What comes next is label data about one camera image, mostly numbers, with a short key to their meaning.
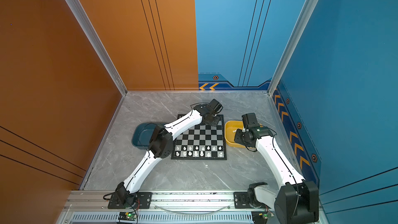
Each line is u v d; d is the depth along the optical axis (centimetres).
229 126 98
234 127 100
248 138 57
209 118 74
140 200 73
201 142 91
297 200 38
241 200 72
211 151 87
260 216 70
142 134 96
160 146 62
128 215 71
